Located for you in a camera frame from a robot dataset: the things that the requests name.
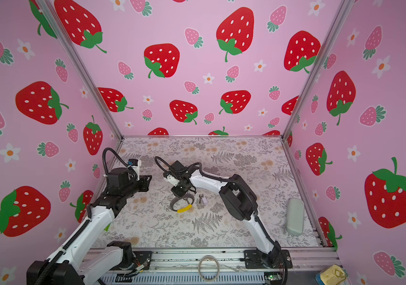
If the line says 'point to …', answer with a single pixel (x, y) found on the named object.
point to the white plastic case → (295, 216)
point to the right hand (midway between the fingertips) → (175, 192)
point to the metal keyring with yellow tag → (181, 204)
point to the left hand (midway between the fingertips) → (149, 175)
